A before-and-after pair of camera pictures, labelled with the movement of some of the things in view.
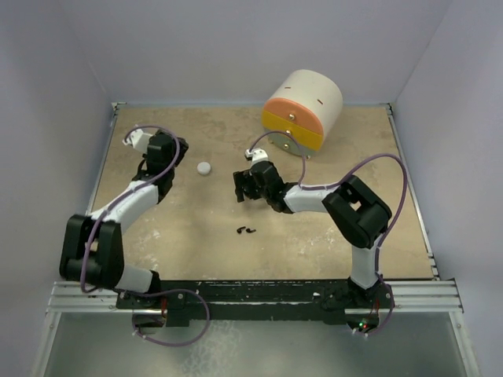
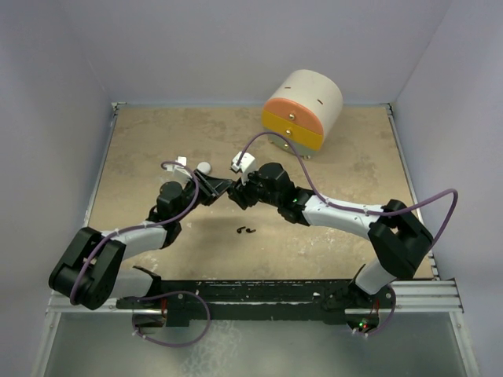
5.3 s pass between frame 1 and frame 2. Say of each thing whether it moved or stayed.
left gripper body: moved
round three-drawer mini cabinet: stayed
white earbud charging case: stayed
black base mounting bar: stayed
